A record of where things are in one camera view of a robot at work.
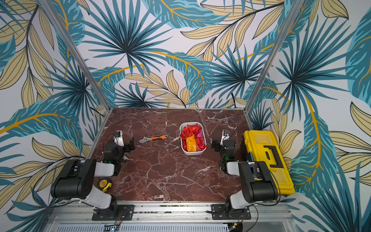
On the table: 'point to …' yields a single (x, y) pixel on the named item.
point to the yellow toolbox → (263, 146)
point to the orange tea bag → (191, 143)
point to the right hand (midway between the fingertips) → (223, 138)
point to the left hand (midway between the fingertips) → (126, 138)
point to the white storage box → (183, 124)
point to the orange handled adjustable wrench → (145, 138)
